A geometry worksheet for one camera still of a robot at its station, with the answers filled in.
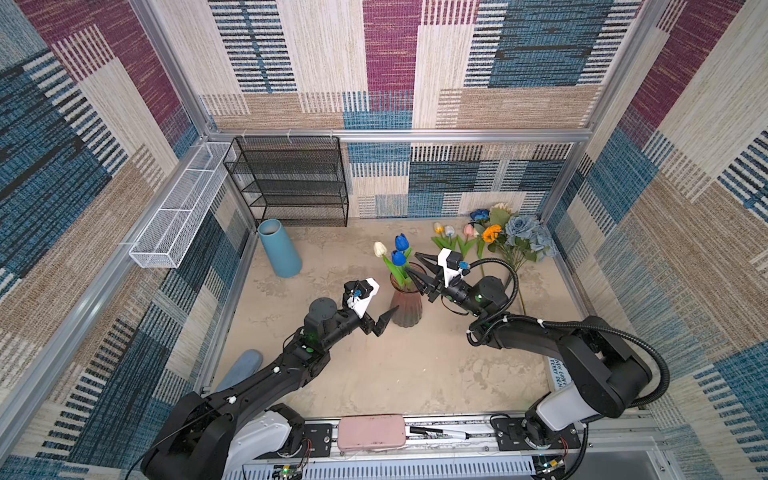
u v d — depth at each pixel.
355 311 0.69
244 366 0.82
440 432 0.74
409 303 0.93
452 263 0.64
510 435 0.73
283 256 0.97
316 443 0.73
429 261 0.75
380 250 0.80
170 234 0.92
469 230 1.14
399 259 0.72
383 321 0.69
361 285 0.64
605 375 0.45
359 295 0.64
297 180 1.11
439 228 1.15
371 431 0.74
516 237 1.03
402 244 0.78
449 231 1.15
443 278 0.68
